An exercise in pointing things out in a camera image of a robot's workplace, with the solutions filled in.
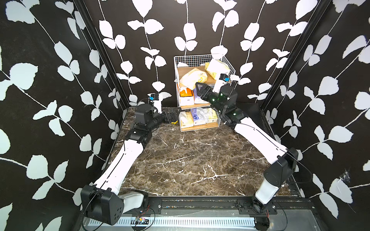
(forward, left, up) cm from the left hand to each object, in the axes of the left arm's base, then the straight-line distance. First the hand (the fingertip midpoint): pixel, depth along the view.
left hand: (176, 107), depth 71 cm
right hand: (+8, -12, +9) cm, 17 cm away
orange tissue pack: (+13, -6, -5) cm, 15 cm away
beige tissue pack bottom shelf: (+15, -5, -29) cm, 33 cm away
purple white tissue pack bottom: (+17, -16, -27) cm, 36 cm away
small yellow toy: (+17, +2, -34) cm, 38 cm away
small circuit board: (-44, +19, -36) cm, 60 cm away
